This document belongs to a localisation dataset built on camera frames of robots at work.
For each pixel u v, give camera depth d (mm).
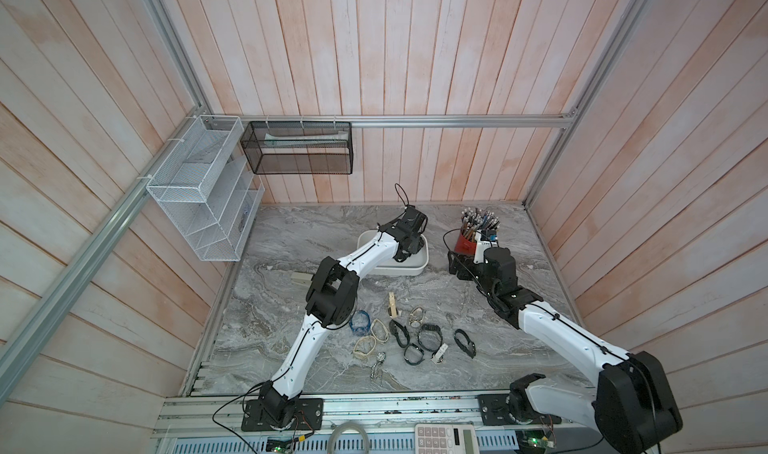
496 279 636
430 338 859
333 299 594
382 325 874
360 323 893
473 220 923
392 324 865
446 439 686
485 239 733
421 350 821
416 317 902
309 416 732
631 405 403
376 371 798
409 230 798
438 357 798
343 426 711
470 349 818
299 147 902
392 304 877
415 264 973
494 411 727
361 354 817
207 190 675
